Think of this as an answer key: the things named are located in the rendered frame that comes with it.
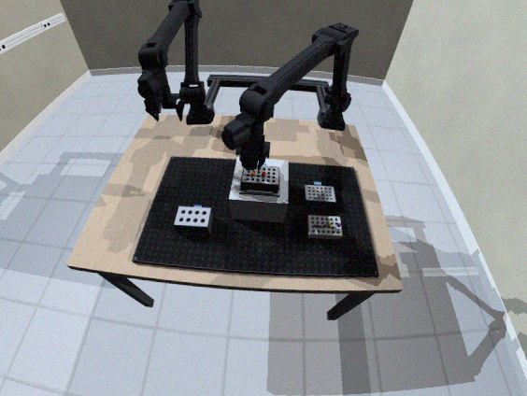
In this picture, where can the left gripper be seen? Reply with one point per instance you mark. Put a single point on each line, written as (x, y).
(261, 158)

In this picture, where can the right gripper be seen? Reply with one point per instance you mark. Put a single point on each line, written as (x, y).
(172, 105)

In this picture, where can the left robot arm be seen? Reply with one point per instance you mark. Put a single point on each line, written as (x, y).
(334, 39)

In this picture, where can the white tube rack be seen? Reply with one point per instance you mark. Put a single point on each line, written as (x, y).
(316, 223)

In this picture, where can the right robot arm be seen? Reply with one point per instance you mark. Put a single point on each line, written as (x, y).
(154, 61)

